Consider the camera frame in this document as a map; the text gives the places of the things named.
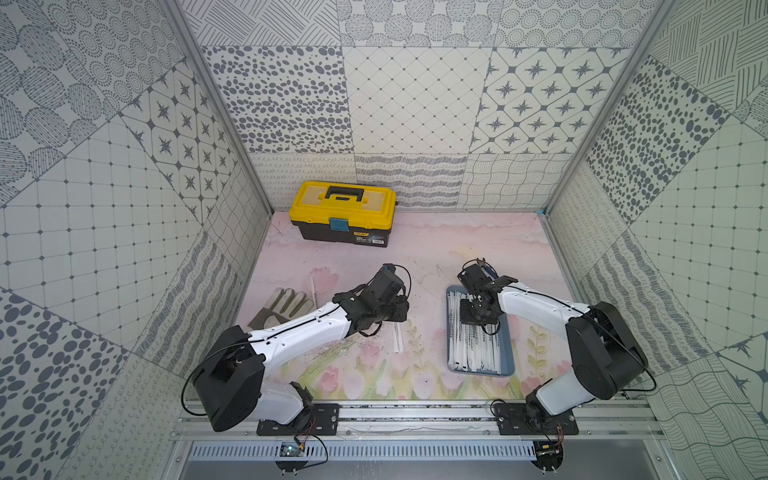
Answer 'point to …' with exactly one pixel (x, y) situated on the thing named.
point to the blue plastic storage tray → (470, 349)
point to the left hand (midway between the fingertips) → (406, 300)
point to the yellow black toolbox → (342, 211)
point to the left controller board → (290, 449)
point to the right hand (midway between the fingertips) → (472, 321)
